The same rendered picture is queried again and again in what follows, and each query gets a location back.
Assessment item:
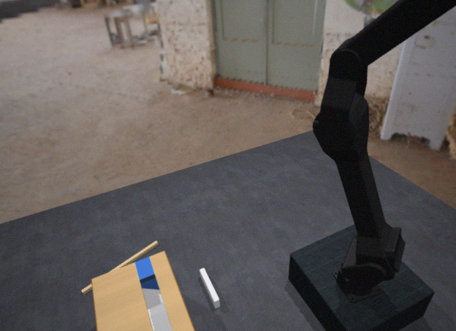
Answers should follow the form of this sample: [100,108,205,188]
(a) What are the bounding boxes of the tan wooden rod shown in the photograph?
[81,240,159,294]

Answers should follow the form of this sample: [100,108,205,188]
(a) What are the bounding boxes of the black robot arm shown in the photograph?
[312,0,456,303]

